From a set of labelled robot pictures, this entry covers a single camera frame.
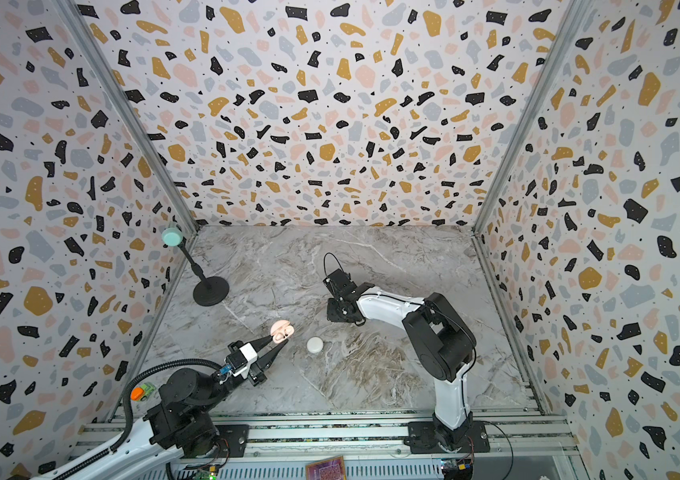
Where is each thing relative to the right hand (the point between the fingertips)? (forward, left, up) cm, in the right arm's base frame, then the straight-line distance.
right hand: (333, 308), depth 93 cm
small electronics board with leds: (-42, +27, -4) cm, 51 cm away
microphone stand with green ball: (+7, +42, -2) cm, 43 cm away
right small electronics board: (-40, -32, -6) cm, 52 cm away
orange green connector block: (-26, +49, 0) cm, 56 cm away
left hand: (-19, +8, +23) cm, 30 cm away
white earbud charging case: (-11, +5, -4) cm, 12 cm away
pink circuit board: (-41, -2, -2) cm, 41 cm away
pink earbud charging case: (-19, +8, +24) cm, 31 cm away
